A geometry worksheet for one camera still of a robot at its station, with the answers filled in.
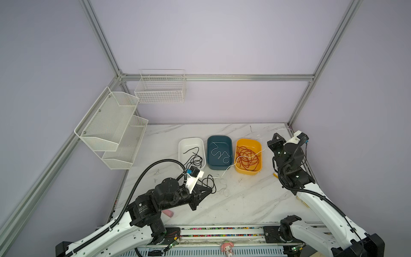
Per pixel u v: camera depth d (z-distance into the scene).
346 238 0.40
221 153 1.01
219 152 1.01
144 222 0.46
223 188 0.88
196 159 0.99
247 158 1.01
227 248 0.68
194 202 0.54
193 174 0.55
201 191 0.61
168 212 0.78
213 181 0.67
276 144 0.65
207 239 0.73
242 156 1.01
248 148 1.07
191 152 1.02
